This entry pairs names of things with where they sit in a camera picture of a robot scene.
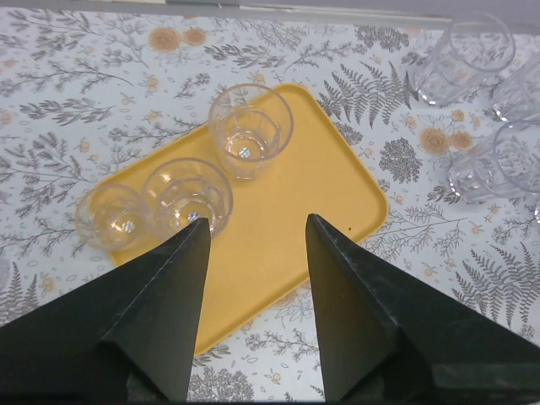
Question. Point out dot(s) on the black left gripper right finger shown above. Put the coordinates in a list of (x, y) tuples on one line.
[(387, 338)]

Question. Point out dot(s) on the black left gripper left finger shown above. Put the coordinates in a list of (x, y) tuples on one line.
[(140, 319)]

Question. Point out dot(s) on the clear drinking glass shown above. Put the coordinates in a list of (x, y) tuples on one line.
[(180, 191)]

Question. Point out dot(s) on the yellow plastic tray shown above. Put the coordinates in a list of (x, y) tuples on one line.
[(260, 256)]

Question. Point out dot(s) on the floral patterned table mat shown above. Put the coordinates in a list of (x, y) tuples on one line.
[(84, 95)]

